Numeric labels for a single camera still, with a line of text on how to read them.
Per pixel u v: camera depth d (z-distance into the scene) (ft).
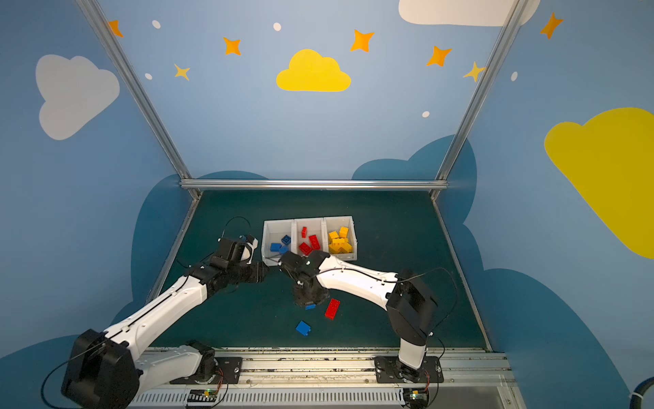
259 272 2.43
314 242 3.36
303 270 1.89
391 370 2.52
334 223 3.52
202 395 2.40
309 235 3.45
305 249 3.26
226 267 2.09
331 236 3.30
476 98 2.89
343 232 3.42
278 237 3.50
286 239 3.33
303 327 2.69
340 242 3.23
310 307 2.57
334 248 3.21
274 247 3.31
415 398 2.40
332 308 2.82
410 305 1.47
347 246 3.29
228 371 2.44
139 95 2.82
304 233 3.42
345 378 2.41
